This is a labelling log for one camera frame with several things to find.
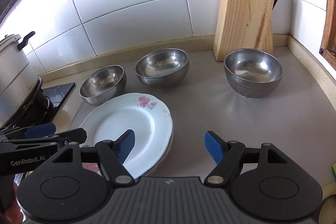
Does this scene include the white plate pink flowers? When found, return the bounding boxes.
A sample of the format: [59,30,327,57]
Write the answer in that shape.
[82,162,101,176]

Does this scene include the white plate orange rim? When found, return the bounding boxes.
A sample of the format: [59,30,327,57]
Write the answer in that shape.
[142,132,174,176]

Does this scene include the white plate floral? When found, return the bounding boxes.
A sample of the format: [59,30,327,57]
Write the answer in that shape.
[80,93,173,178]

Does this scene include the steel bowl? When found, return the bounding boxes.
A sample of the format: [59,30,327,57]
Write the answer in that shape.
[79,65,127,106]
[135,48,190,89]
[224,48,284,98]

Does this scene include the black gas stove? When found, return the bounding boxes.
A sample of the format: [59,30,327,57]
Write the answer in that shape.
[1,77,75,131]

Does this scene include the large aluminium stock pot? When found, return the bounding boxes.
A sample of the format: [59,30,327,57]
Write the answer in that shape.
[0,31,39,127]

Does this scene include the yellow sponge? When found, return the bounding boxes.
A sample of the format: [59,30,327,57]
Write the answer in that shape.
[331,162,336,179]

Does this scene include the wooden knife block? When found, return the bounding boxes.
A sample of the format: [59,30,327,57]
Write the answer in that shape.
[213,0,274,61]

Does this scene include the wooden window frame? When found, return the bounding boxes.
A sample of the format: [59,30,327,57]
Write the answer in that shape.
[319,0,336,69]

